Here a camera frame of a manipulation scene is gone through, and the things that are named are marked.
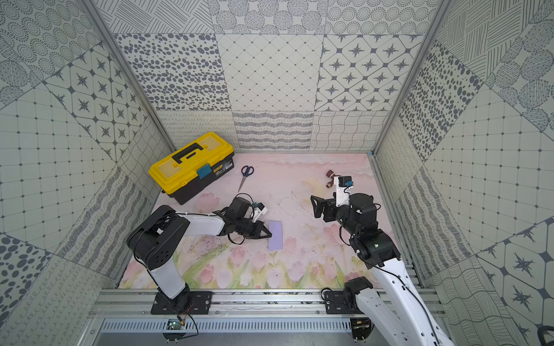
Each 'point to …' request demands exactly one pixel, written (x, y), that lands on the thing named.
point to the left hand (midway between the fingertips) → (272, 232)
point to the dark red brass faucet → (331, 174)
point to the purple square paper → (275, 241)
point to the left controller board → (173, 324)
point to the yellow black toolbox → (183, 174)
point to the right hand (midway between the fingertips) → (323, 198)
